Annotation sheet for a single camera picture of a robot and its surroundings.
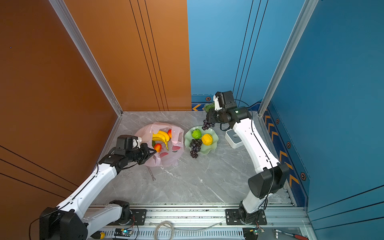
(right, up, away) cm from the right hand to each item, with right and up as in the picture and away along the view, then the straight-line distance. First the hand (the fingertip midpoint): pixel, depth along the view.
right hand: (208, 115), depth 78 cm
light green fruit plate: (0, -21, +18) cm, 28 cm away
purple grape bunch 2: (-1, -5, -1) cm, 5 cm away
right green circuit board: (+23, -55, -9) cm, 60 cm away
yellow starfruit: (+1, -14, +18) cm, 23 cm away
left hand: (-28, -18, +2) cm, 33 cm away
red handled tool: (+39, -56, -11) cm, 69 cm away
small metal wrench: (-32, -36, +8) cm, 49 cm away
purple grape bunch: (-7, -18, +13) cm, 24 cm away
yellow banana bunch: (-30, -12, +21) cm, 39 cm away
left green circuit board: (-41, -57, -8) cm, 70 cm away
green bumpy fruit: (-6, -11, +20) cm, 24 cm away
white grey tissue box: (+18, -14, +18) cm, 29 cm away
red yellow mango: (-31, -19, +17) cm, 40 cm away
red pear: (-25, -11, +24) cm, 36 cm away
